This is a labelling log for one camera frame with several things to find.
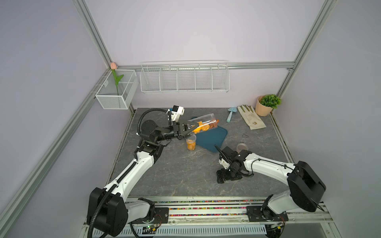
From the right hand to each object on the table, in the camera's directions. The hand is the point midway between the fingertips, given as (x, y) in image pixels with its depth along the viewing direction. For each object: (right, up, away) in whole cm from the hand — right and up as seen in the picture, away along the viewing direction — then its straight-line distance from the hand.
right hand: (223, 178), depth 84 cm
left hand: (-15, +29, -24) cm, 40 cm away
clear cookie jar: (-19, +20, +9) cm, 29 cm away
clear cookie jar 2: (+11, +18, +3) cm, 21 cm away
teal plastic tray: (-8, +21, +18) cm, 29 cm away
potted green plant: (+35, +46, +25) cm, 63 cm away
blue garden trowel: (+13, +43, +36) cm, 58 cm away
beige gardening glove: (+27, +36, +32) cm, 56 cm away
